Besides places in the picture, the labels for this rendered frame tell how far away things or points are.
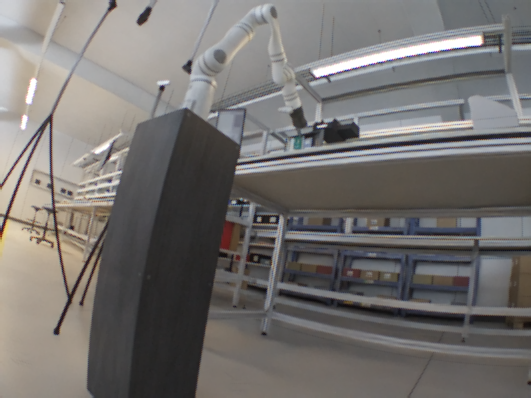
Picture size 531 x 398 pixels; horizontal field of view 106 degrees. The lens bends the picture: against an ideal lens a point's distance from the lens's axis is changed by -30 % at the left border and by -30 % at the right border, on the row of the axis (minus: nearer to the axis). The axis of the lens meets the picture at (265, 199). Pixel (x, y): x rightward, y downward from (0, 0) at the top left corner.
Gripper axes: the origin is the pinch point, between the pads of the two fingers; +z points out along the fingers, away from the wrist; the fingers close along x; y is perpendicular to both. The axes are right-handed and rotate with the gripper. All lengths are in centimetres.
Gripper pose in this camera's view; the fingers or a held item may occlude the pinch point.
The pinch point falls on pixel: (301, 138)
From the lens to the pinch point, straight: 153.0
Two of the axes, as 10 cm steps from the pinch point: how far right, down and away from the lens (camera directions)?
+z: 3.4, 7.3, 5.9
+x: -6.2, -2.9, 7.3
